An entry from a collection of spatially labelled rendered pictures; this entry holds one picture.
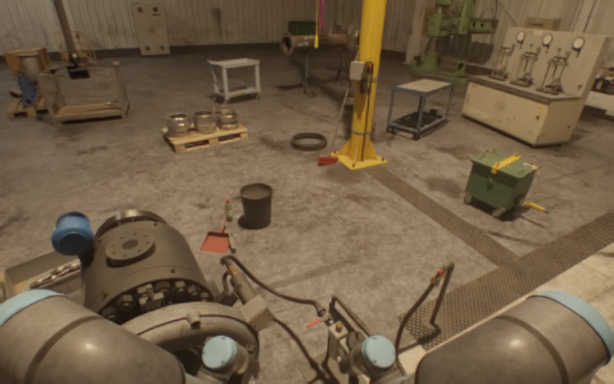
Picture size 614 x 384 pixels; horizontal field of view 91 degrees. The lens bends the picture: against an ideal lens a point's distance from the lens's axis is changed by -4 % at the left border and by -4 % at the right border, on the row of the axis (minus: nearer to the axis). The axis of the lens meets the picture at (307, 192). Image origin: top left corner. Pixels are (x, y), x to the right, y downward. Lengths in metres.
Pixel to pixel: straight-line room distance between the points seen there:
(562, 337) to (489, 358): 0.10
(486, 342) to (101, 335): 0.48
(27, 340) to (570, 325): 0.67
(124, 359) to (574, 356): 0.54
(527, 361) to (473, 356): 0.06
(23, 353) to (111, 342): 0.10
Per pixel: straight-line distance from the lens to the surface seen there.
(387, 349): 1.02
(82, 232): 1.77
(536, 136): 6.31
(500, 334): 0.49
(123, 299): 1.54
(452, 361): 0.49
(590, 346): 0.56
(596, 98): 9.78
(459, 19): 11.50
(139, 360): 0.48
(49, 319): 0.52
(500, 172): 3.69
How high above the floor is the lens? 1.90
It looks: 30 degrees down
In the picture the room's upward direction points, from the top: 1 degrees clockwise
